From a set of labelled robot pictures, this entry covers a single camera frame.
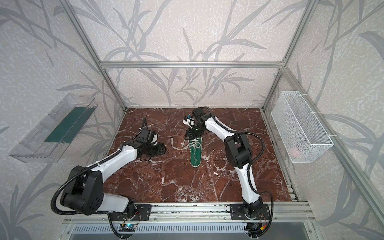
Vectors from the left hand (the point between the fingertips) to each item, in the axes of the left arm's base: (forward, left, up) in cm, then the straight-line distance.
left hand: (166, 145), depth 89 cm
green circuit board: (-40, +14, -9) cm, 43 cm away
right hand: (+10, -13, 0) cm, 16 cm away
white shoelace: (+5, -17, -5) cm, 18 cm away
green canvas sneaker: (-3, -18, -5) cm, 19 cm away
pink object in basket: (-10, -67, +14) cm, 70 cm away
